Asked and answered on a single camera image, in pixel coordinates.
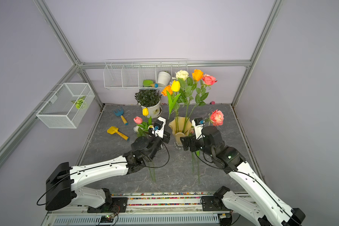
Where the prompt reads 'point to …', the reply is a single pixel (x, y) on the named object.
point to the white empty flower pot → (163, 78)
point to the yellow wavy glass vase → (181, 127)
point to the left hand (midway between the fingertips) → (169, 120)
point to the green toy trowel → (149, 83)
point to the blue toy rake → (119, 113)
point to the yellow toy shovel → (112, 130)
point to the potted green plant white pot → (149, 100)
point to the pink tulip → (138, 120)
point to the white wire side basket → (66, 108)
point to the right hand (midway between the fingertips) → (188, 135)
